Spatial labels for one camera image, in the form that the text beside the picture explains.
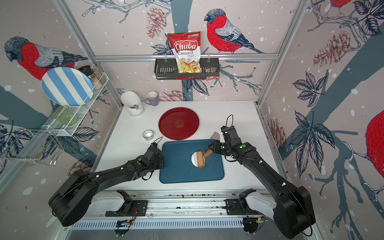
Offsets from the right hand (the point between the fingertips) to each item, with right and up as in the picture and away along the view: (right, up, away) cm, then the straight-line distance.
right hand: (211, 145), depth 82 cm
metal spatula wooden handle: (+5, +3, +19) cm, 20 cm away
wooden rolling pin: (-6, -8, +4) cm, 11 cm away
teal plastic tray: (-20, -14, +5) cm, 25 cm away
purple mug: (-43, +30, +32) cm, 61 cm away
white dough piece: (-10, -10, +6) cm, 15 cm away
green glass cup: (-72, +18, -12) cm, 75 cm away
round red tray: (-22, +11, +28) cm, 37 cm away
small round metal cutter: (-42, +4, +19) cm, 47 cm away
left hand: (-27, -9, +7) cm, 30 cm away
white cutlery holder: (-57, +27, +27) cm, 69 cm away
